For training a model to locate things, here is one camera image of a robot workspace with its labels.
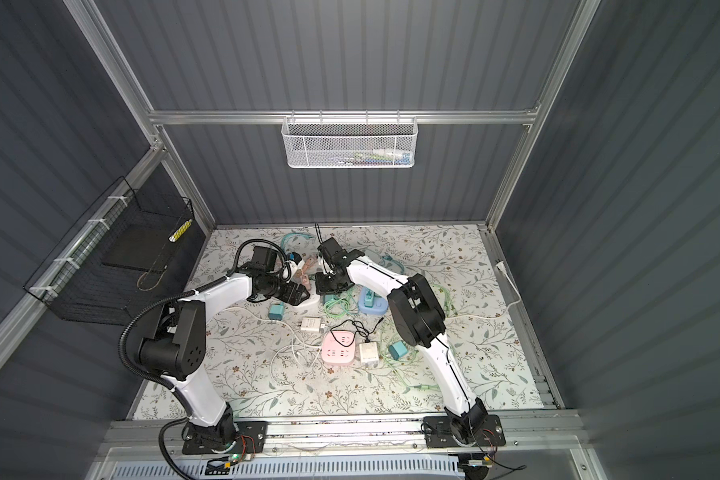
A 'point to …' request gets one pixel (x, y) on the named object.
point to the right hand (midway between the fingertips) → (321, 292)
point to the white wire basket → (350, 142)
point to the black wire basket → (129, 255)
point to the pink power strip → (338, 347)
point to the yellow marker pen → (179, 231)
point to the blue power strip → (371, 303)
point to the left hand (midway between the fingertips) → (297, 290)
